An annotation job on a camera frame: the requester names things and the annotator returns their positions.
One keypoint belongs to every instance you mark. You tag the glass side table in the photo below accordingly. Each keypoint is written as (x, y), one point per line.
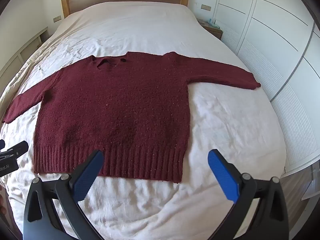
(311, 182)

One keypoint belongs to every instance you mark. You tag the dark red knit sweater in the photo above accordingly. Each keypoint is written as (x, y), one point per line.
(112, 110)

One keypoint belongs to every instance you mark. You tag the small items on nightstand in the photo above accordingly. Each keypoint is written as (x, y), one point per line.
(213, 23)

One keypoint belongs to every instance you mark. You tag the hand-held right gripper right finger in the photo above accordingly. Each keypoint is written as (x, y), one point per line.
(222, 175)

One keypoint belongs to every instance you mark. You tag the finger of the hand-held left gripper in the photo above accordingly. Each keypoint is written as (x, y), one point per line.
(2, 144)
(15, 150)

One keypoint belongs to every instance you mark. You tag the bed with white sheet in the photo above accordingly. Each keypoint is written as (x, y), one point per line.
(225, 135)

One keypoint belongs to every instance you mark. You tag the beige wall switch plate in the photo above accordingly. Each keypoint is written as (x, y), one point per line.
(57, 18)
(205, 7)

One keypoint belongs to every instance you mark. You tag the person's left hand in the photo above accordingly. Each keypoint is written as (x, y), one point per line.
(2, 203)

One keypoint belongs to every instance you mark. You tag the wooden nightstand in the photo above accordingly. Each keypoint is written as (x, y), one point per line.
(212, 30)

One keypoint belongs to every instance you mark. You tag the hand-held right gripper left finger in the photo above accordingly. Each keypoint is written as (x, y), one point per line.
(87, 177)

